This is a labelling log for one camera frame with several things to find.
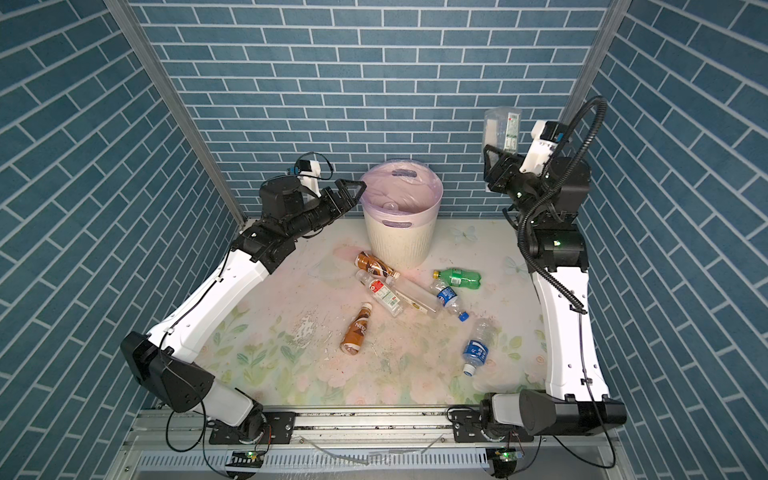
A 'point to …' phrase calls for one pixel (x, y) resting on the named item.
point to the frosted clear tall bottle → (415, 296)
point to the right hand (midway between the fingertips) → (488, 145)
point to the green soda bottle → (458, 277)
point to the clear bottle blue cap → (448, 297)
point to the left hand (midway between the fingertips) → (359, 191)
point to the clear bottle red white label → (380, 291)
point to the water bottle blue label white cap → (476, 349)
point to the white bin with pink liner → (400, 202)
